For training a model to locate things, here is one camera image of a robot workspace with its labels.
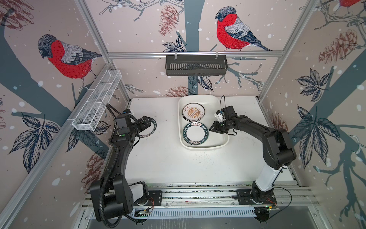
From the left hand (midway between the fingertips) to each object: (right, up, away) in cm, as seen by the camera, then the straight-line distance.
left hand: (144, 120), depth 83 cm
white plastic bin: (+46, +11, +30) cm, 56 cm away
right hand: (+41, -7, +10) cm, 43 cm away
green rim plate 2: (+32, -10, +15) cm, 37 cm away
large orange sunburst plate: (+30, +5, +27) cm, 41 cm away
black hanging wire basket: (+34, +40, +22) cm, 57 cm away
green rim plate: (-3, -11, +15) cm, 19 cm away
